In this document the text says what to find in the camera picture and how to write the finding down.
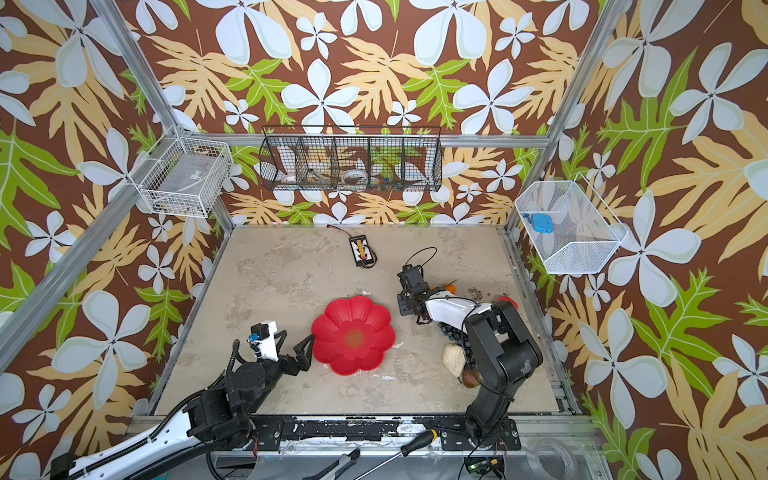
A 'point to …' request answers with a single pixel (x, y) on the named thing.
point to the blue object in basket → (541, 223)
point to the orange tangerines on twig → (450, 287)
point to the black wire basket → (351, 158)
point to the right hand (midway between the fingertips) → (408, 299)
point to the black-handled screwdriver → (406, 449)
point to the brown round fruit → (471, 378)
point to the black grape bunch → (459, 337)
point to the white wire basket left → (183, 176)
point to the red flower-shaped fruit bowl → (353, 335)
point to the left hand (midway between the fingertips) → (300, 333)
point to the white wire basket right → (569, 227)
